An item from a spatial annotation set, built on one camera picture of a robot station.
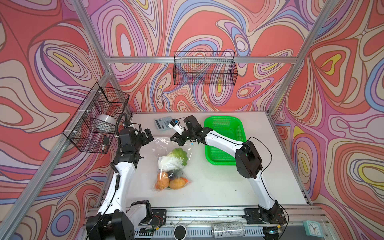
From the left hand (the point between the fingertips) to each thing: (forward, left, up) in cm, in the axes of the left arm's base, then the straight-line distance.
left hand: (143, 131), depth 80 cm
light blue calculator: (+21, -4, -18) cm, 28 cm away
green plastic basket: (-12, -41, +11) cm, 44 cm away
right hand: (+1, -15, -10) cm, 18 cm away
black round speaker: (-44, -21, -17) cm, 51 cm away
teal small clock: (-42, -83, -20) cm, 96 cm away
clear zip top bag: (-3, -8, -10) cm, 14 cm away
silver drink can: (-43, -43, -17) cm, 63 cm away
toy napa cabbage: (-12, -17, -10) cm, 23 cm away
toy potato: (-23, -19, -14) cm, 33 cm away
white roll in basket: (-3, +14, +11) cm, 18 cm away
